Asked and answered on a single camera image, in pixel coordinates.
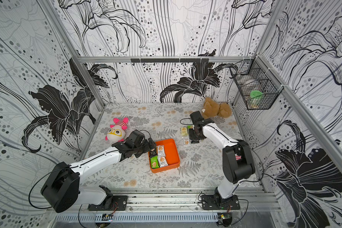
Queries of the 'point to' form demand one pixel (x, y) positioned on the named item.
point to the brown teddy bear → (211, 109)
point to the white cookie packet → (185, 140)
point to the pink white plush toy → (117, 133)
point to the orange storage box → (172, 155)
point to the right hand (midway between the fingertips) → (196, 134)
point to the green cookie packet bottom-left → (154, 162)
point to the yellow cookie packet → (184, 131)
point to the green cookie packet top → (189, 127)
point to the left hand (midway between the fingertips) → (152, 149)
